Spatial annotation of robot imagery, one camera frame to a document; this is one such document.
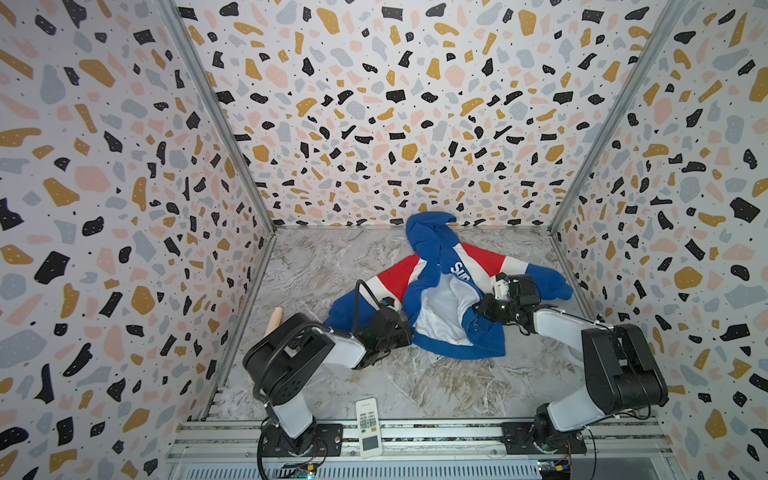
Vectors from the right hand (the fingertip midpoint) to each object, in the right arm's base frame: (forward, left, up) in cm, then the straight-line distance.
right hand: (469, 300), depth 92 cm
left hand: (-8, +16, -3) cm, 18 cm away
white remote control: (-37, +28, -5) cm, 47 cm away
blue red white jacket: (+9, +9, -5) cm, 13 cm away
